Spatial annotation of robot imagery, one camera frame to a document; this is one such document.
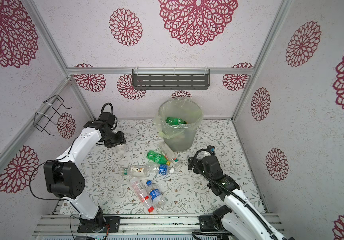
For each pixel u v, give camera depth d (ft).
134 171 2.85
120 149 2.76
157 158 3.02
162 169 2.87
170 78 3.08
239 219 1.57
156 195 2.55
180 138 3.10
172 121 3.23
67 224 2.46
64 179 1.51
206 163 1.91
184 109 3.13
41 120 2.40
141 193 2.61
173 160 3.02
